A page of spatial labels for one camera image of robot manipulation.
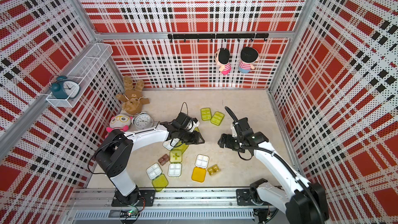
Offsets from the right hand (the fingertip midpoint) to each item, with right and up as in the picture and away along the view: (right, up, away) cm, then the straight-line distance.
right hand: (227, 144), depth 79 cm
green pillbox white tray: (-3, +11, +25) cm, 28 cm away
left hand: (-13, 0, +7) cm, 14 cm away
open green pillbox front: (-35, -18, -1) cm, 40 cm away
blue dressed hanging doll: (+15, +51, +14) cm, 55 cm away
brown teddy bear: (-61, +24, +24) cm, 70 cm away
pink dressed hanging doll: (-1, +50, +16) cm, 52 cm away
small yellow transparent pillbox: (-7, -14, +3) cm, 16 cm away
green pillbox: (-12, +15, +25) cm, 32 cm away
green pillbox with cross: (-29, -8, +7) cm, 31 cm away
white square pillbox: (-28, -14, +3) cm, 32 cm away
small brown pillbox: (-35, -10, +6) cm, 36 cm away
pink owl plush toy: (-64, +10, +15) cm, 67 cm away
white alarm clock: (-52, +10, +19) cm, 57 cm away
